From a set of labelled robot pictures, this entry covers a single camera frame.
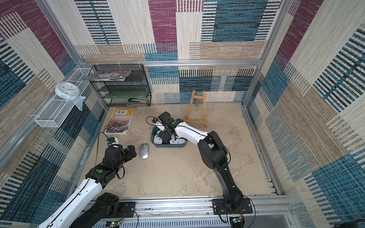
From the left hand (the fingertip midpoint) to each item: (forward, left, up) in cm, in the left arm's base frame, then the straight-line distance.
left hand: (128, 148), depth 82 cm
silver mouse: (+5, -6, -12) cm, 14 cm away
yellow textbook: (+29, +16, -10) cm, 35 cm away
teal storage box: (+17, -11, -8) cm, 22 cm away
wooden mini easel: (+25, -47, -8) cm, 53 cm away
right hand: (+16, -19, -5) cm, 26 cm away
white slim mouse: (+10, -28, -9) cm, 30 cm away
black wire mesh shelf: (+51, +7, +2) cm, 51 cm away
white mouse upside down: (+11, -14, -9) cm, 20 cm away
